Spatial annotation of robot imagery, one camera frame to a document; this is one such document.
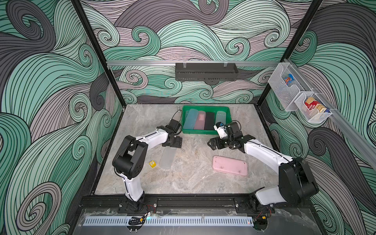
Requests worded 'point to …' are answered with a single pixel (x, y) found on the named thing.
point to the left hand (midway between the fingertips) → (175, 143)
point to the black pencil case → (209, 121)
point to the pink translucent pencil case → (199, 123)
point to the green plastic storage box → (223, 114)
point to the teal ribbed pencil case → (191, 119)
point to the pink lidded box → (235, 166)
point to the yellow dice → (152, 164)
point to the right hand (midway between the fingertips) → (216, 141)
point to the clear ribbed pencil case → (168, 157)
